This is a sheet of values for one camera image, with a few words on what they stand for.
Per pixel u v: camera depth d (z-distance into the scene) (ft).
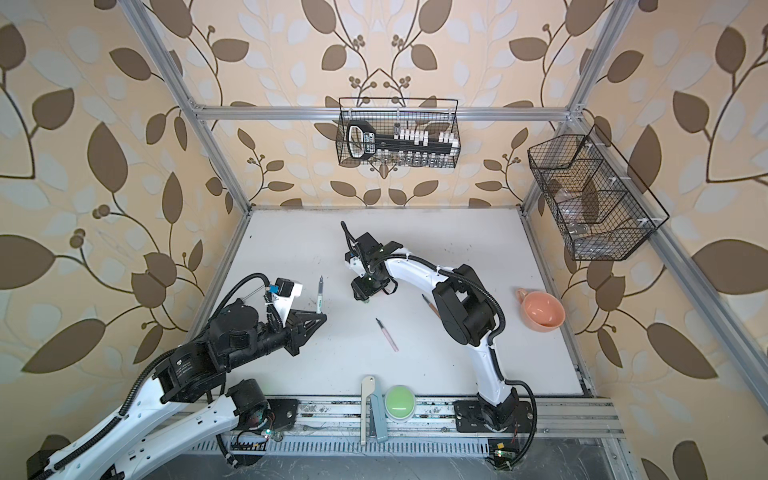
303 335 1.88
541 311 2.98
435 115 2.99
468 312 1.75
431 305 3.07
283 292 1.86
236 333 1.56
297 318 1.93
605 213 2.38
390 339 2.85
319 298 2.11
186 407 1.56
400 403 2.45
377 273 2.31
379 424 2.34
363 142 2.77
